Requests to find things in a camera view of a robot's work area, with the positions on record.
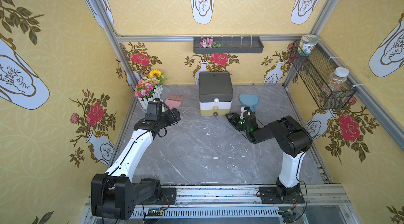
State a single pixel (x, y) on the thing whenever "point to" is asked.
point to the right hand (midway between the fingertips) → (230, 113)
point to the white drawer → (220, 105)
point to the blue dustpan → (249, 100)
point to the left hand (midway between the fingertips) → (167, 115)
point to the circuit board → (154, 212)
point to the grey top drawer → (215, 98)
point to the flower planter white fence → (149, 88)
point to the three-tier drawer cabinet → (215, 93)
